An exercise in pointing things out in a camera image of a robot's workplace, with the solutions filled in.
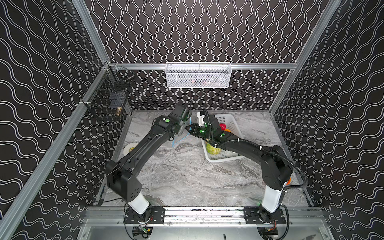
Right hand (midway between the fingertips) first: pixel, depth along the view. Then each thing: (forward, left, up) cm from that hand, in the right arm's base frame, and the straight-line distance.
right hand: (186, 128), depth 85 cm
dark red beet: (+14, -24, -16) cm, 32 cm away
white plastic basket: (-6, -23, -19) cm, 31 cm away
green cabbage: (-6, -15, -13) cm, 21 cm away
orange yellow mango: (+12, -27, -16) cm, 34 cm away
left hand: (-2, +4, +6) cm, 7 cm away
